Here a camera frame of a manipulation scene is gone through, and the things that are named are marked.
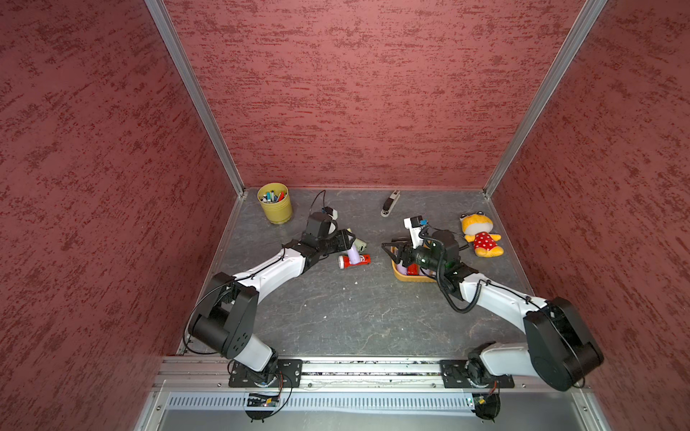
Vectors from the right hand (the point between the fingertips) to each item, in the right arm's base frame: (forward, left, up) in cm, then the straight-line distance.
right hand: (385, 248), depth 83 cm
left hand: (+4, +11, -3) cm, 12 cm away
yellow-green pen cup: (+27, +41, -5) cm, 50 cm away
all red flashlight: (-1, -11, -12) cm, 16 cm away
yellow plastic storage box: (-4, -10, -14) cm, 17 cm away
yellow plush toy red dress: (+15, -38, -11) cm, 42 cm away
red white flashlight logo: (+2, +14, -10) cm, 17 cm away
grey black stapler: (+30, -6, -12) cm, 32 cm away
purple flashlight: (+1, +10, -4) cm, 11 cm away
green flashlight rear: (+9, +8, -13) cm, 18 cm away
